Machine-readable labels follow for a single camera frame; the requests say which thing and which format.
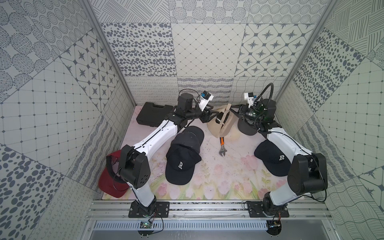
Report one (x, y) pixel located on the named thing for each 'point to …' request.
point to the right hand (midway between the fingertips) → (228, 109)
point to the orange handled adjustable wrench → (223, 150)
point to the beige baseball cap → (223, 124)
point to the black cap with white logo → (179, 173)
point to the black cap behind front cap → (185, 147)
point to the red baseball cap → (110, 180)
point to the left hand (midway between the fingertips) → (221, 111)
